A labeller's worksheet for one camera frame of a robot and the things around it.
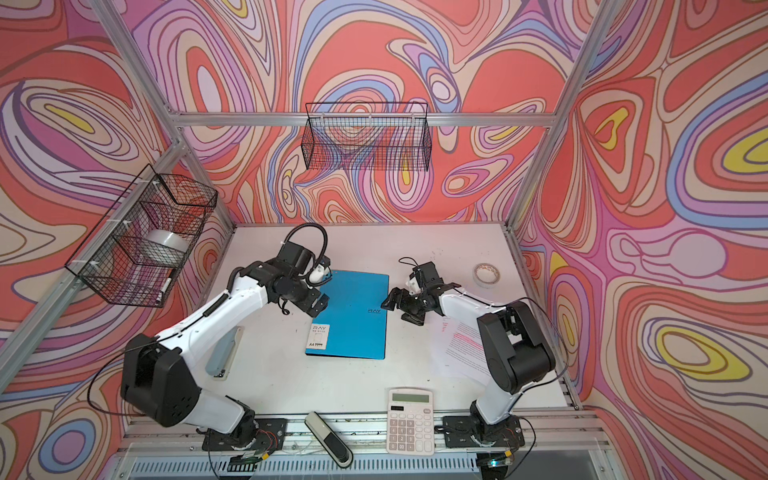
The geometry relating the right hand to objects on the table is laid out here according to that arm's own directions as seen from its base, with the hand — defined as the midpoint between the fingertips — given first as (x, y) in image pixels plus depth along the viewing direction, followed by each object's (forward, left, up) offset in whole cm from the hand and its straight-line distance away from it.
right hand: (393, 316), depth 90 cm
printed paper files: (-11, -18, -4) cm, 22 cm away
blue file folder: (-1, +12, -1) cm, 13 cm away
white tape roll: (+17, -34, -4) cm, 38 cm away
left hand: (+3, +22, +9) cm, 24 cm away
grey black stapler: (-32, +17, +1) cm, 36 cm away
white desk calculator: (-29, -3, -2) cm, 29 cm away
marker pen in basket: (0, +56, +22) cm, 60 cm away
